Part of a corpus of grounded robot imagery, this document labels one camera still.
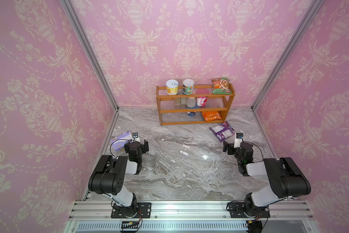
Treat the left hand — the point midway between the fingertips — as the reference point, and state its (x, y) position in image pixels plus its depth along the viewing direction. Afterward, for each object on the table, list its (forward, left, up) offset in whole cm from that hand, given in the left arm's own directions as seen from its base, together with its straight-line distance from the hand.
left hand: (137, 141), depth 95 cm
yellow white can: (+20, -23, +29) cm, 42 cm away
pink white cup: (+22, -42, +16) cm, 50 cm away
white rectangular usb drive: (-1, -32, -4) cm, 33 cm away
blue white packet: (+26, -37, 0) cm, 45 cm away
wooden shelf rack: (+22, -43, +11) cm, 50 cm away
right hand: (+1, -62, +2) cm, 62 cm away
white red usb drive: (-6, -30, -4) cm, 31 cm away
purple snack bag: (+10, -58, -2) cm, 59 cm away
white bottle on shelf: (+23, -35, +14) cm, 45 cm away
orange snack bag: (+23, -52, +1) cm, 57 cm away
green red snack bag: (+22, -52, +28) cm, 63 cm away
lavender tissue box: (-2, +11, +2) cm, 12 cm away
